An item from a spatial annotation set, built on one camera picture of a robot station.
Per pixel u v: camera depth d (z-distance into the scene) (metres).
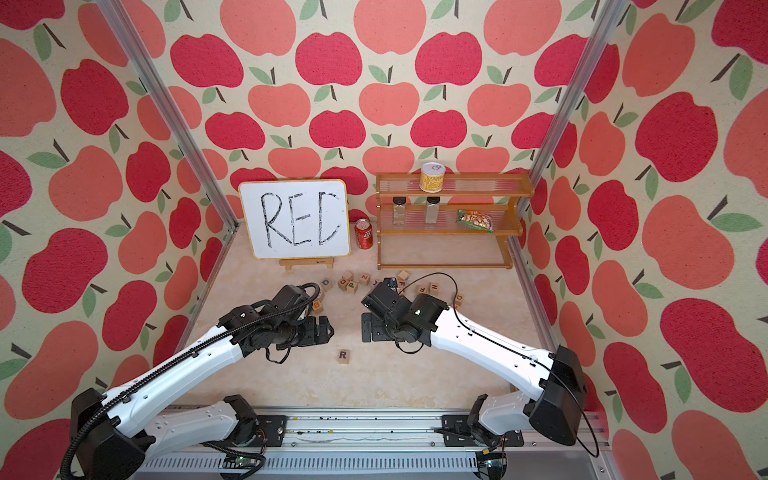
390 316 0.55
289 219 0.98
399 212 0.96
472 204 1.18
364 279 1.01
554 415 0.38
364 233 1.05
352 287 1.01
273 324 0.56
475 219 0.95
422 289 0.99
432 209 0.96
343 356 0.84
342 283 1.01
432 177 0.87
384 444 0.73
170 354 0.92
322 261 1.04
